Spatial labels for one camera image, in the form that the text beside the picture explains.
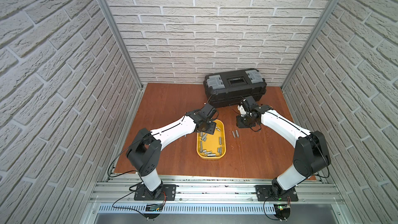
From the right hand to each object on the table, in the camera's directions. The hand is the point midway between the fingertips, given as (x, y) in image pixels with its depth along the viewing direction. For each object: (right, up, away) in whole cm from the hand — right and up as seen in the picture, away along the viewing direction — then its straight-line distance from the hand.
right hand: (241, 123), depth 89 cm
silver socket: (-4, -8, +5) cm, 10 cm away
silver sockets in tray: (-19, -17, -3) cm, 25 cm away
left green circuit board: (-46, -37, -18) cm, 61 cm away
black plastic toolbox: (-7, +21, +6) cm, 23 cm away
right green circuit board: (+15, -37, -18) cm, 44 cm away
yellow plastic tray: (-17, -13, -2) cm, 22 cm away
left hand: (-17, -1, -3) cm, 17 cm away
